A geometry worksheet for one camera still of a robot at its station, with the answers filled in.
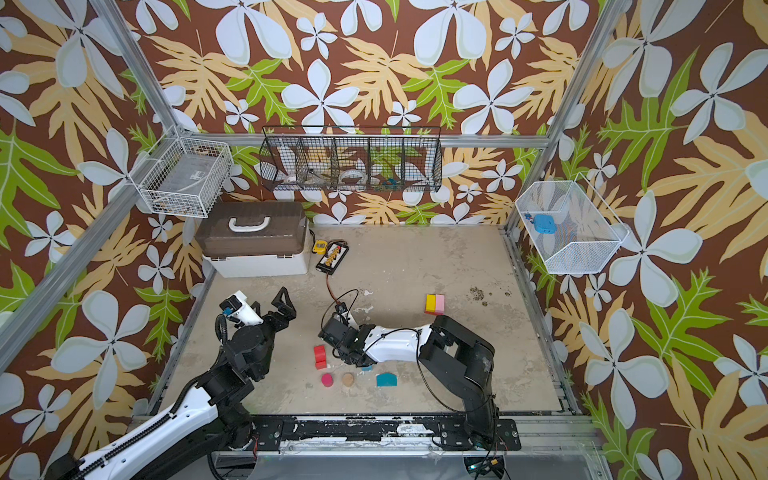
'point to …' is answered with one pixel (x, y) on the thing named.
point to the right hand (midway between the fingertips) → (347, 338)
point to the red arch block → (320, 357)
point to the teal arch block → (386, 379)
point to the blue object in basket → (544, 224)
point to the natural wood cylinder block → (348, 379)
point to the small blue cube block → (367, 368)
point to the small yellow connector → (320, 247)
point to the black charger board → (333, 258)
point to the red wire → (327, 282)
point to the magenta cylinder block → (327, 379)
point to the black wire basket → (350, 158)
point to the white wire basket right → (587, 231)
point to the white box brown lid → (254, 238)
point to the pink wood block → (440, 303)
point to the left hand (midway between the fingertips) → (272, 293)
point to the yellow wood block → (431, 303)
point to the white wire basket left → (182, 173)
